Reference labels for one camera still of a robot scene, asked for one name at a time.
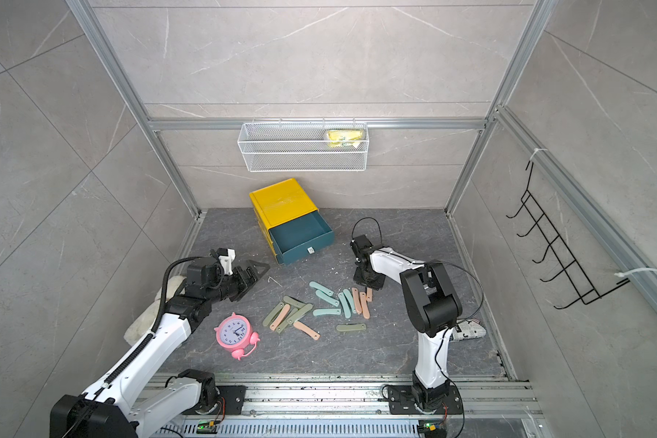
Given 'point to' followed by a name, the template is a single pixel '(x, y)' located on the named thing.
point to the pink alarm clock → (234, 333)
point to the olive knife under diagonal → (285, 321)
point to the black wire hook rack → (560, 252)
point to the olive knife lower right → (350, 327)
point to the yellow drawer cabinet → (280, 203)
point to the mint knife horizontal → (317, 312)
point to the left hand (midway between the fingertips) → (264, 269)
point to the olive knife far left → (273, 314)
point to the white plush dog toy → (143, 326)
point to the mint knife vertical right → (349, 299)
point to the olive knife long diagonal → (299, 313)
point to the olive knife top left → (294, 301)
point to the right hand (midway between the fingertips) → (367, 282)
